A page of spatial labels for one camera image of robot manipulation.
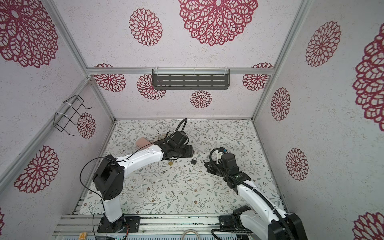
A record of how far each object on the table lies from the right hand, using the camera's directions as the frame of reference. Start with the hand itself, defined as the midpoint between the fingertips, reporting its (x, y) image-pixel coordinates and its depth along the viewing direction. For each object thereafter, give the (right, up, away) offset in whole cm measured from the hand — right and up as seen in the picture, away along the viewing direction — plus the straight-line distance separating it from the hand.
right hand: (205, 162), depth 82 cm
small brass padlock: (-21, -3, +14) cm, 26 cm away
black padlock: (-6, -2, +15) cm, 16 cm away
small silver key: (-24, -8, +10) cm, 27 cm away
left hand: (-8, +4, +6) cm, 11 cm away
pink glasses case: (-43, +10, +25) cm, 51 cm away
